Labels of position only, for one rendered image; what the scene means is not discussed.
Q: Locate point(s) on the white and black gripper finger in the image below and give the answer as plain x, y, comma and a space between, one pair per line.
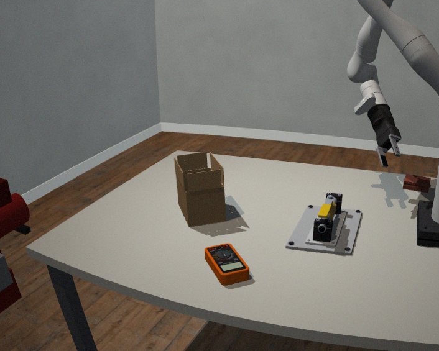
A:
381, 152
395, 148

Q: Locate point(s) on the brown cardboard box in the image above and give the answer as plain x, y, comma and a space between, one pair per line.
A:
200, 197

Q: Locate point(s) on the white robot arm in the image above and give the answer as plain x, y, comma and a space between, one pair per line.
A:
413, 45

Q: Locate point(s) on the orange digital multimeter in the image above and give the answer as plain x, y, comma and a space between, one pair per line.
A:
227, 264

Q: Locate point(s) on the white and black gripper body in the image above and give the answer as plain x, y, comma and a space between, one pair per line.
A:
380, 116

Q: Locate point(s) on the reddish-brown block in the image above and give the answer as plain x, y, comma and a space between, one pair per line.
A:
416, 183

